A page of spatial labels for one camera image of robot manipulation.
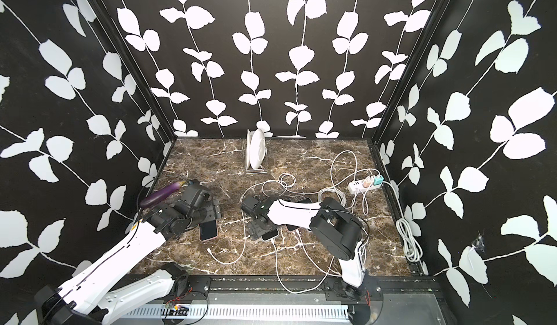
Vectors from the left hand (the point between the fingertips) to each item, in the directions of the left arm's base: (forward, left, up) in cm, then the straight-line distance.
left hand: (214, 206), depth 79 cm
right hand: (-2, -17, -14) cm, 22 cm away
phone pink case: (-15, -28, +16) cm, 35 cm away
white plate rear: (+42, -9, -7) cm, 44 cm away
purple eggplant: (+13, +29, -12) cm, 34 cm away
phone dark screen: (-7, -20, -13) cm, 25 cm away
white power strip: (+13, -65, -8) cm, 67 cm away
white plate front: (+27, -15, +1) cm, 31 cm away
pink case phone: (-4, +5, -13) cm, 15 cm away
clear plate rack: (+26, -15, -15) cm, 34 cm away
